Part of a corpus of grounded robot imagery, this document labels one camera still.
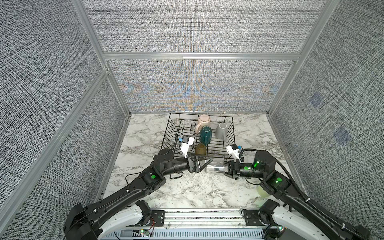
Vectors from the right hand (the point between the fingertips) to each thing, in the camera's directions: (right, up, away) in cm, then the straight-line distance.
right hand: (216, 169), depth 62 cm
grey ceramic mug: (+9, +15, +33) cm, 37 cm away
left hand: (-3, +4, 0) cm, 5 cm away
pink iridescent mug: (-2, +22, +35) cm, 42 cm away
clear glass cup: (0, +1, -1) cm, 1 cm away
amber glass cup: (-5, +4, +27) cm, 28 cm away
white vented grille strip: (-12, -33, +8) cm, 36 cm away
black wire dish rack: (-17, +18, +42) cm, 49 cm away
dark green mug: (-2, +12, +30) cm, 33 cm away
